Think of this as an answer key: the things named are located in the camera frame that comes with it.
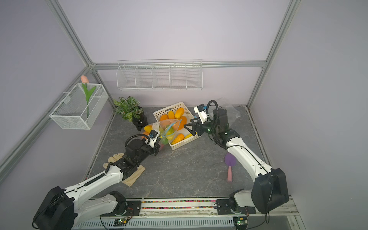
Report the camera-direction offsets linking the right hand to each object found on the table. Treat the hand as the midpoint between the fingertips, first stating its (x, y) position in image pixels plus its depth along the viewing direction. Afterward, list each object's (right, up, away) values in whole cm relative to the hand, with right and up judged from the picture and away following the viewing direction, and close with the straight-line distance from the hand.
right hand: (187, 122), depth 76 cm
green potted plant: (-35, +8, +9) cm, 37 cm away
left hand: (-16, -8, +5) cm, 18 cm away
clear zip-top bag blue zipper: (-12, -4, +5) cm, 14 cm away
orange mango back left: (-19, +3, +34) cm, 39 cm away
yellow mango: (0, -10, +23) cm, 25 cm away
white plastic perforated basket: (-1, +3, +35) cm, 35 cm away
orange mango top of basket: (-7, +7, +37) cm, 38 cm away
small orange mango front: (-6, -11, +21) cm, 24 cm away
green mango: (-11, -8, +12) cm, 18 cm away
